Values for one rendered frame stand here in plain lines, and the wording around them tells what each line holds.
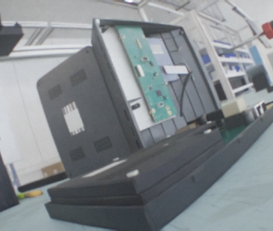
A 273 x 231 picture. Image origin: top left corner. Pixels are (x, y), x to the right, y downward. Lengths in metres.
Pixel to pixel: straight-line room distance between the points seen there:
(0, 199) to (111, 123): 0.22
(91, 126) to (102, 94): 0.06
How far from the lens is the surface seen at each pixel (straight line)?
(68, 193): 0.17
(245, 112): 0.25
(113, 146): 0.40
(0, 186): 0.41
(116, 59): 0.36
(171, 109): 0.38
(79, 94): 0.43
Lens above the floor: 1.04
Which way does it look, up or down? 3 degrees up
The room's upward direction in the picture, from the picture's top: 21 degrees counter-clockwise
